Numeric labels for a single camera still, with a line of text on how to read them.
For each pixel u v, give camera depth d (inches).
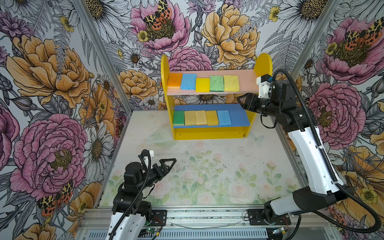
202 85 29.3
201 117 38.2
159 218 28.8
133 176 21.0
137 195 19.8
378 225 14.3
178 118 37.5
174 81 30.6
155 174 25.2
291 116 17.0
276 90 18.8
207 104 48.5
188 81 30.6
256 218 29.1
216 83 30.0
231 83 30.0
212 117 38.4
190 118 38.2
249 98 22.6
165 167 24.7
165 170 24.7
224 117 38.3
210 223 29.2
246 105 22.8
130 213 19.6
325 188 15.2
